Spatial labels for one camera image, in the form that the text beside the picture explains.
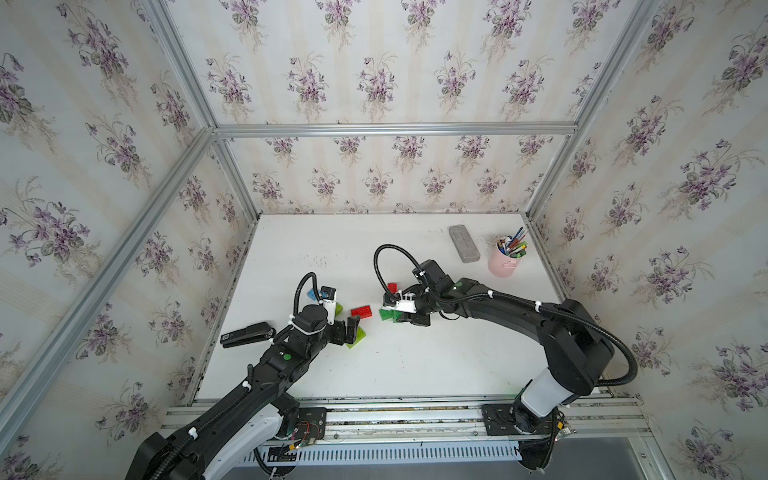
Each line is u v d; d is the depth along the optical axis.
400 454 0.76
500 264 0.96
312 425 0.72
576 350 0.45
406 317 0.76
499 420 0.73
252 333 0.84
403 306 0.75
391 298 0.72
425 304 0.73
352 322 0.73
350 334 0.73
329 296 0.71
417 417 0.75
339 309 0.93
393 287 0.95
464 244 1.07
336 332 0.72
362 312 0.91
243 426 0.50
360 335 0.88
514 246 0.98
